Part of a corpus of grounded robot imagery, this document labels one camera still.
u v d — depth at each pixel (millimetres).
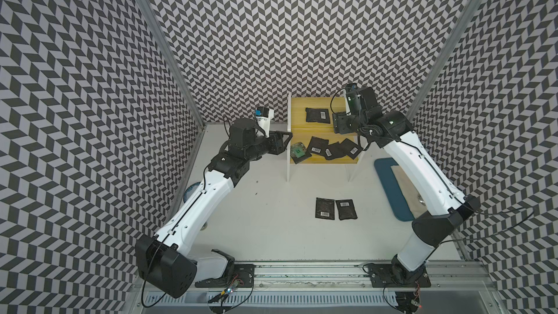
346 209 888
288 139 691
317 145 898
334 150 867
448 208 417
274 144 628
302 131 723
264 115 640
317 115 770
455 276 749
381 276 734
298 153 867
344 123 647
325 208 889
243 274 724
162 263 373
